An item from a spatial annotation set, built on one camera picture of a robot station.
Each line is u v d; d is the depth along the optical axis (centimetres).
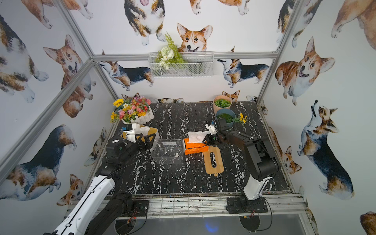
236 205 74
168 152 95
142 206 74
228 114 104
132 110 95
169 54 77
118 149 58
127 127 65
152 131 94
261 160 48
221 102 106
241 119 92
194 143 92
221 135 72
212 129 88
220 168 87
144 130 92
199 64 93
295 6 75
